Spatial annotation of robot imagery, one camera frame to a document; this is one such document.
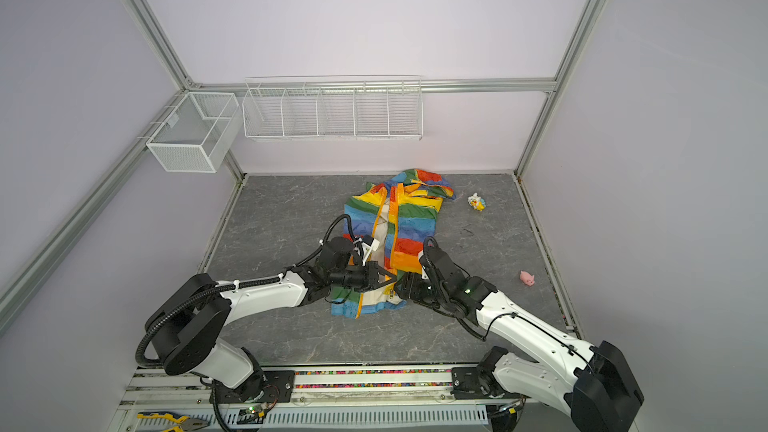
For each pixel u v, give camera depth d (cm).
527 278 90
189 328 44
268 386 73
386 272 80
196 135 99
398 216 105
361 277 74
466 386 73
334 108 99
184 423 68
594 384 39
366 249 78
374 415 71
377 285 75
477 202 108
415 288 69
